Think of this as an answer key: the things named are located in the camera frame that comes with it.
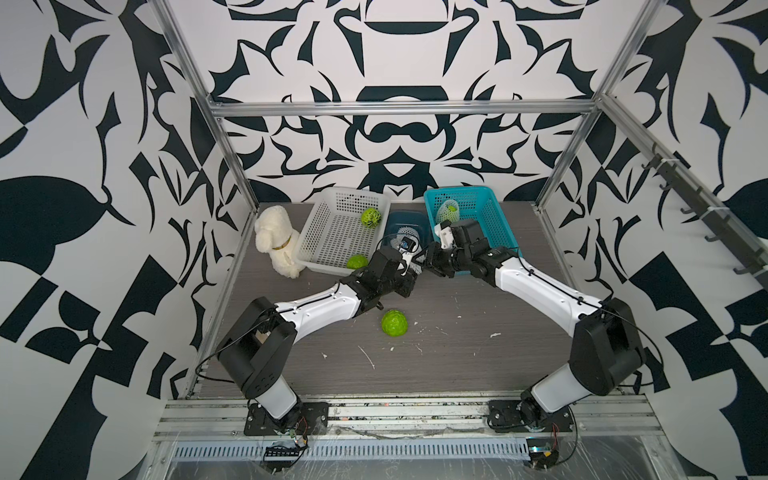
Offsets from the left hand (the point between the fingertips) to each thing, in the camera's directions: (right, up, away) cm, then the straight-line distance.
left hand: (412, 264), depth 86 cm
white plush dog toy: (-39, +8, +1) cm, 40 cm away
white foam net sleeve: (+12, +17, +26) cm, 33 cm away
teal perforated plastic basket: (+27, +20, +29) cm, 44 cm away
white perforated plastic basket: (-23, +10, +25) cm, 36 cm away
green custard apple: (-5, -16, -3) cm, 17 cm away
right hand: (0, +3, -3) cm, 4 cm away
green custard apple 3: (+15, +17, +22) cm, 32 cm away
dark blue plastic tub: (-2, +14, +23) cm, 27 cm away
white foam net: (+1, +2, -5) cm, 5 cm away
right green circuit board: (+29, -42, -16) cm, 53 cm away
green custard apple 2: (-13, +15, +22) cm, 29 cm away
